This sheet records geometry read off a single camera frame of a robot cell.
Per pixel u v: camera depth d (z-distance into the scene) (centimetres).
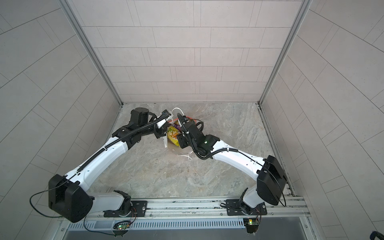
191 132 56
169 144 83
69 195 38
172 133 82
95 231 65
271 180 40
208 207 72
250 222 69
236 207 72
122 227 64
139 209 70
